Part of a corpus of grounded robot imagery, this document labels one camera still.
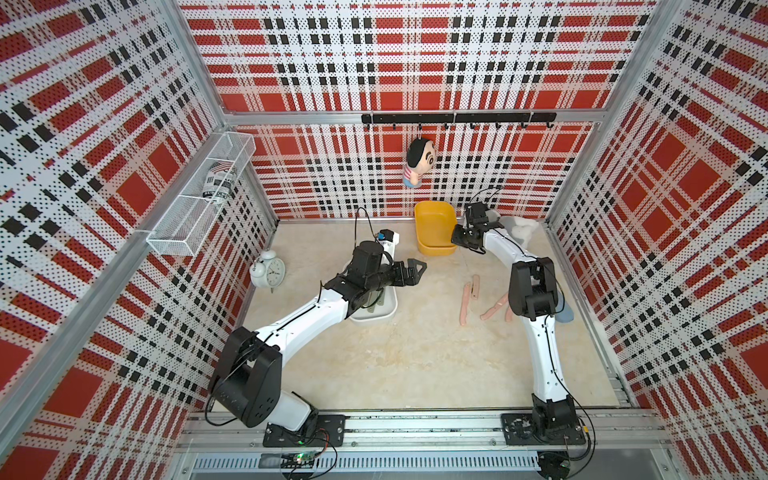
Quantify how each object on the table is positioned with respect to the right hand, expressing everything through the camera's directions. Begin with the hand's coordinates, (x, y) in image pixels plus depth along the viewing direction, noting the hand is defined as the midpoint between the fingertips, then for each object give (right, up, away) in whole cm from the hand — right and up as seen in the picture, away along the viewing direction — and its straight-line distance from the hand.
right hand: (459, 234), depth 110 cm
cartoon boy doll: (-16, +23, -19) cm, 34 cm away
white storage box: (-29, -26, -15) cm, 42 cm away
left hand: (-17, -10, -28) cm, 34 cm away
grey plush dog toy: (+20, +2, -6) cm, 21 cm away
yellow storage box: (-8, +6, +13) cm, 16 cm away
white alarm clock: (-65, -13, -14) cm, 68 cm away
